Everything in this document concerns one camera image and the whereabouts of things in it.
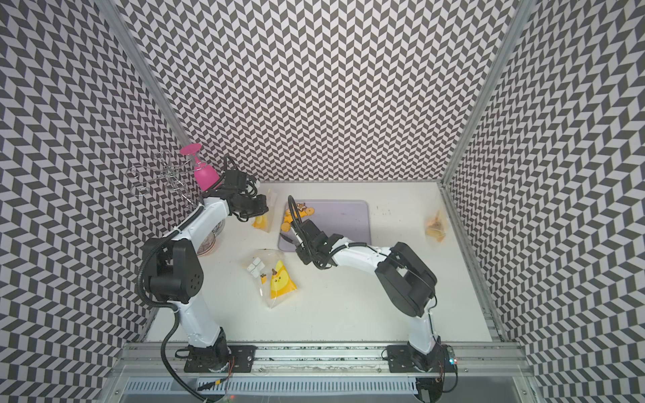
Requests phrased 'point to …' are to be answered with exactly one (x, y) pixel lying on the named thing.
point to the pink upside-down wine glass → (204, 175)
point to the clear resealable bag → (436, 226)
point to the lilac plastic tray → (350, 219)
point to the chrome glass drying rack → (162, 174)
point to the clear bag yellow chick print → (273, 280)
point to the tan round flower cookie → (310, 211)
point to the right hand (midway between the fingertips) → (306, 249)
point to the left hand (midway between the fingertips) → (267, 209)
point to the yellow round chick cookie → (285, 227)
